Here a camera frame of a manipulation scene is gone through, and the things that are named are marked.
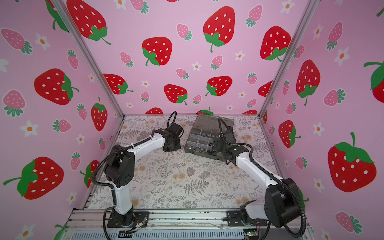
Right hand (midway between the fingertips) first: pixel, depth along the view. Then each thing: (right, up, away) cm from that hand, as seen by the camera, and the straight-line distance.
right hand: (219, 143), depth 87 cm
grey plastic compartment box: (-9, +3, +17) cm, 20 cm away
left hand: (-26, -3, +8) cm, 27 cm away
